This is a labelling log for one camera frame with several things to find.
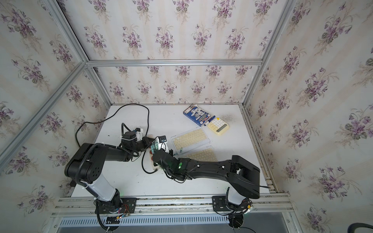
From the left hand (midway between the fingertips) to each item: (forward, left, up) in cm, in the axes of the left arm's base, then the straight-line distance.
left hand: (156, 140), depth 94 cm
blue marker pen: (+18, -38, -1) cm, 42 cm away
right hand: (-12, -5, +12) cm, 18 cm away
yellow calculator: (+13, -44, -1) cm, 46 cm away
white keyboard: (+1, -21, -3) cm, 22 cm away
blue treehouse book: (+24, -29, -1) cm, 38 cm away
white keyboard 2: (-9, -34, -3) cm, 35 cm away
